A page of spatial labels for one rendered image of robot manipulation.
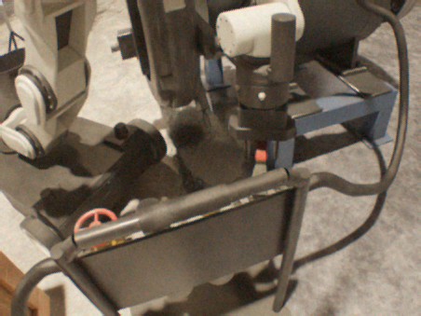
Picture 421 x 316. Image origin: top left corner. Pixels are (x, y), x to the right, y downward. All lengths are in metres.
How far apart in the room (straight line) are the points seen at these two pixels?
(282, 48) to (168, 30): 0.41
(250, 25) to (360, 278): 0.80
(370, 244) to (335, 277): 0.17
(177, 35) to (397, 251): 0.91
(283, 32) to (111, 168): 0.79
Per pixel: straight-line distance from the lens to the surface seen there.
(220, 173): 1.23
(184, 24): 0.81
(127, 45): 1.19
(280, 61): 0.46
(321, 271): 1.01
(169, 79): 0.88
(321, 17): 1.12
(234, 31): 0.45
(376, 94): 1.29
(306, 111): 1.11
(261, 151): 0.60
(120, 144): 1.13
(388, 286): 1.05
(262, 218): 0.53
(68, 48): 0.86
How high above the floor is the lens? 0.88
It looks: 43 degrees down
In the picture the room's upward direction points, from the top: 7 degrees counter-clockwise
